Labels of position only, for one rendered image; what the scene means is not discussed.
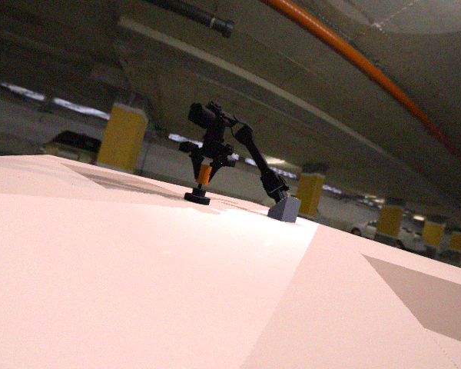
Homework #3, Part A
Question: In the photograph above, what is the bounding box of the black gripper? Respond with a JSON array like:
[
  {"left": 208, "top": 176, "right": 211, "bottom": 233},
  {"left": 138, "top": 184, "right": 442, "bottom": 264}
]
[{"left": 178, "top": 131, "right": 236, "bottom": 183}]

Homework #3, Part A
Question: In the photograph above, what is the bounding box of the orange cylinder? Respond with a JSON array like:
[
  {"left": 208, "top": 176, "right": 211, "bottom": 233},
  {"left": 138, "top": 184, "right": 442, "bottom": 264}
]
[{"left": 195, "top": 164, "right": 212, "bottom": 185}]

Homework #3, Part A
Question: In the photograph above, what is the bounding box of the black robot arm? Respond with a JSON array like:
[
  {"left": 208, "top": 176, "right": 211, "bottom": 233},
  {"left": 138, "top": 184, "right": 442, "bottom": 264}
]
[{"left": 188, "top": 101, "right": 289, "bottom": 204}]

